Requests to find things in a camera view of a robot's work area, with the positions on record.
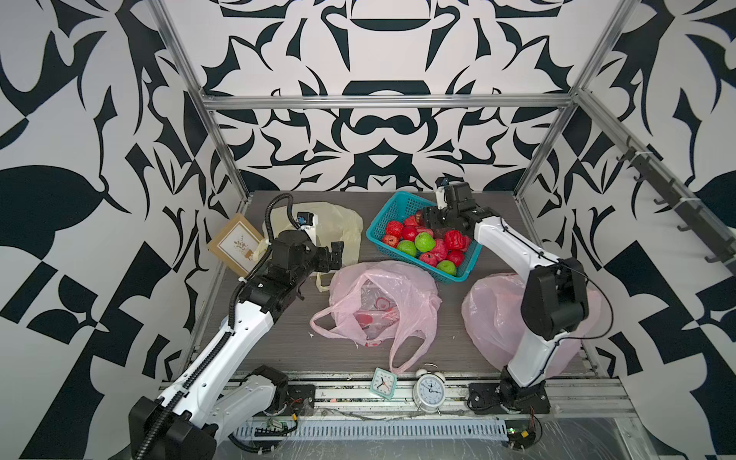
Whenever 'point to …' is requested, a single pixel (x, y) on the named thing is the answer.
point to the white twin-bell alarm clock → (429, 388)
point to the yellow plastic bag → (333, 223)
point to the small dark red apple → (456, 256)
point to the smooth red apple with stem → (391, 240)
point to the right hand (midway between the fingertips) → (432, 207)
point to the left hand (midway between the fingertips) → (322, 237)
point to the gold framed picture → (236, 242)
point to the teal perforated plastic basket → (406, 205)
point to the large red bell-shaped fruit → (454, 241)
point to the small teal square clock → (383, 383)
